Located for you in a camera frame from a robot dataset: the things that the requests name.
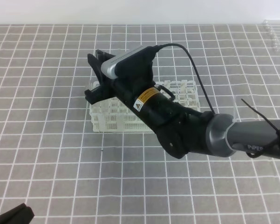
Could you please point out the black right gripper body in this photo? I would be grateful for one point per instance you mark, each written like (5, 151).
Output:
(179, 129)

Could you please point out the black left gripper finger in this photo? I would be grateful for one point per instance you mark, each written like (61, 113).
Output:
(95, 61)

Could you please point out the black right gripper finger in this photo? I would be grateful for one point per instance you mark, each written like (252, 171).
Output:
(102, 56)

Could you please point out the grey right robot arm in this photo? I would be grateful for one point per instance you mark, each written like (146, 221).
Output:
(224, 136)

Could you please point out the white test tube rack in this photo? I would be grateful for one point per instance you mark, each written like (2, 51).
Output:
(112, 115)

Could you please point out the grey grid tablecloth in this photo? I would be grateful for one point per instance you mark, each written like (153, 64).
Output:
(51, 160)

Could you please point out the spare glass test tubes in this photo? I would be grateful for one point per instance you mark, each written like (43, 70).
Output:
(273, 28)

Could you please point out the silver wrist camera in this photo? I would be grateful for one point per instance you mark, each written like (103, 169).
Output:
(132, 63)

